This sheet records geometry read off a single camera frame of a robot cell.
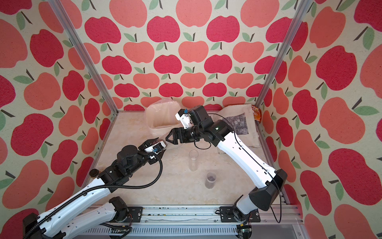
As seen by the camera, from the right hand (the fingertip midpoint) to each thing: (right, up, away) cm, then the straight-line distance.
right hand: (173, 141), depth 67 cm
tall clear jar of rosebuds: (+9, -9, +11) cm, 17 cm away
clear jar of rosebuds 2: (+18, -21, +9) cm, 30 cm away
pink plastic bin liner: (-12, +13, +28) cm, 33 cm away
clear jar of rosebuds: (-5, +1, +3) cm, 6 cm away
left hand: (-7, -2, +5) cm, 8 cm away
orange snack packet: (+58, +16, +44) cm, 75 cm away
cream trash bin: (-11, +13, +29) cm, 34 cm away
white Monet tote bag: (+42, +11, +32) cm, 53 cm away
